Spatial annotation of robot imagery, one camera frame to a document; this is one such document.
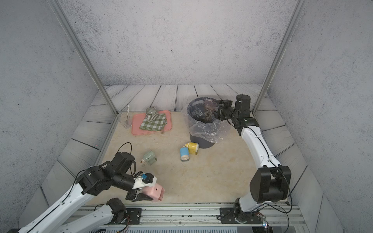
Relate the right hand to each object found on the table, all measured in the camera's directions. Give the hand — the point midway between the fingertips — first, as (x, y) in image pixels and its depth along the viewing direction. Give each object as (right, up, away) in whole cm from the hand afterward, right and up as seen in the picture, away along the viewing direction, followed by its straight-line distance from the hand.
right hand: (211, 101), depth 76 cm
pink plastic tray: (-52, -8, +40) cm, 66 cm away
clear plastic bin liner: (+7, -14, +3) cm, 16 cm away
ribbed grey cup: (-41, -4, +38) cm, 56 cm away
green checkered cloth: (-36, -13, +36) cm, 52 cm away
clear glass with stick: (-60, -9, +35) cm, 70 cm away
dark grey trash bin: (-4, -11, +1) cm, 12 cm away
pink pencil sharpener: (-25, -39, -16) cm, 49 cm away
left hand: (-26, -40, -13) cm, 50 cm away
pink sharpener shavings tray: (0, -1, +3) cm, 3 cm away
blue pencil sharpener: (-14, -30, +14) cm, 36 cm away
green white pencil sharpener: (-35, -32, +11) cm, 49 cm away
